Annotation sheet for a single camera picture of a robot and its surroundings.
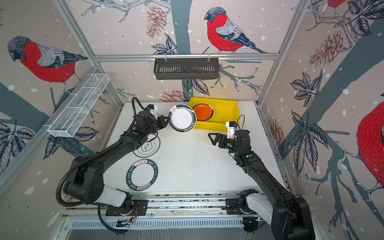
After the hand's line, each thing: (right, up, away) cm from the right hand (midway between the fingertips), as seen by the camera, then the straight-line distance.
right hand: (212, 137), depth 80 cm
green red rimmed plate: (-3, +14, +33) cm, 36 cm away
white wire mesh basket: (-73, +17, -1) cm, 75 cm away
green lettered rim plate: (-42, -24, +6) cm, 48 cm away
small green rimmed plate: (-18, +10, +10) cm, 23 cm away
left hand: (-24, +11, +3) cm, 27 cm away
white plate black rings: (-40, -10, +15) cm, 44 cm away
